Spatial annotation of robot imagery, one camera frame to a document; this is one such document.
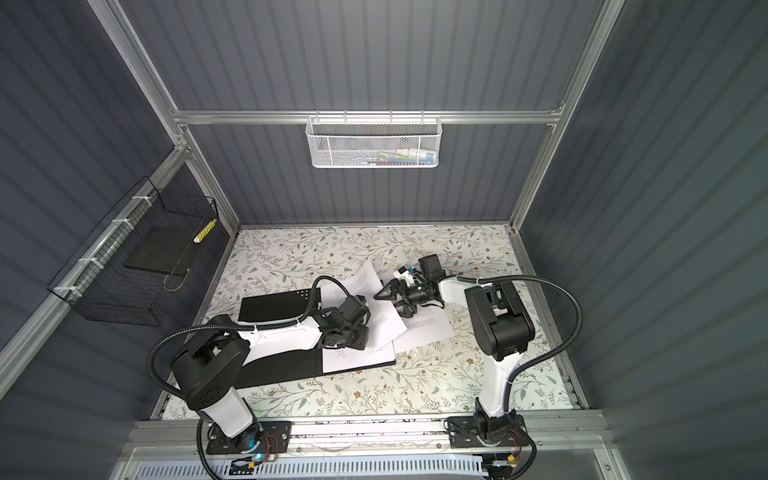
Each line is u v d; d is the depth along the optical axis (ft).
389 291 2.76
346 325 2.33
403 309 2.92
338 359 2.84
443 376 2.74
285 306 3.34
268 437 2.38
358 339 2.64
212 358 1.62
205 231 2.69
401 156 3.01
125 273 2.34
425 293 2.70
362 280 3.30
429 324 3.08
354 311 2.32
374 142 4.06
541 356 1.71
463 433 2.41
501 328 1.70
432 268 2.68
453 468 2.32
